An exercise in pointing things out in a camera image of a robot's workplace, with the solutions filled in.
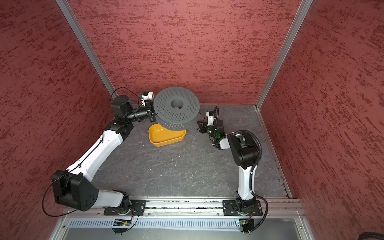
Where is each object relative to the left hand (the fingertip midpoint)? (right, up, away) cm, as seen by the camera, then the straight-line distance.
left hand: (169, 109), depth 67 cm
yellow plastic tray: (-12, -17, +35) cm, 41 cm away
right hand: (+13, -7, +30) cm, 34 cm away
